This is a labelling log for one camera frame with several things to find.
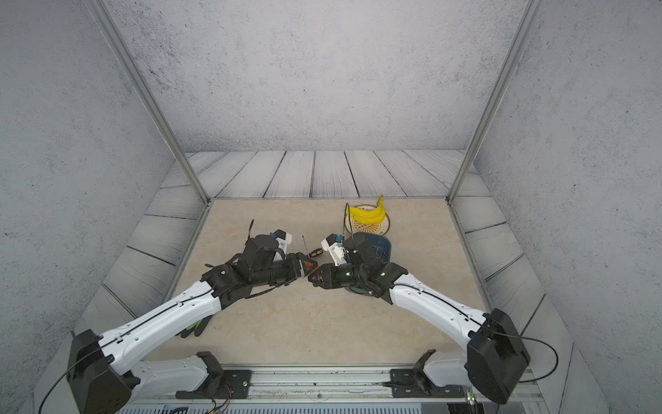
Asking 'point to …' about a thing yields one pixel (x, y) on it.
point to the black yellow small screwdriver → (315, 253)
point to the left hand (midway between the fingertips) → (318, 269)
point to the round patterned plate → (381, 228)
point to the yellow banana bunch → (368, 217)
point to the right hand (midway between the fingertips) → (312, 280)
